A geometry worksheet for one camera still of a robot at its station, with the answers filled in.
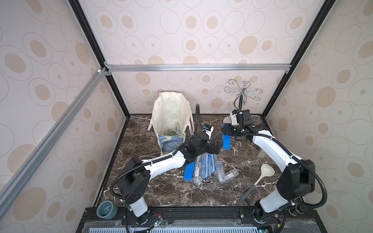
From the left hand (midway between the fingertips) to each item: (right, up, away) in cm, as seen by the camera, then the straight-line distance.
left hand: (221, 142), depth 79 cm
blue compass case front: (-18, -19, +9) cm, 27 cm away
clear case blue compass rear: (-4, -14, +10) cm, 18 cm away
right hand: (+8, +7, +9) cm, 14 cm away
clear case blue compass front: (-7, -15, +9) cm, 19 cm away
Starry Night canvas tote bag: (-31, +16, +32) cm, 47 cm away
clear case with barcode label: (+8, -20, +8) cm, 23 cm away
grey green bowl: (-60, -35, -4) cm, 70 cm away
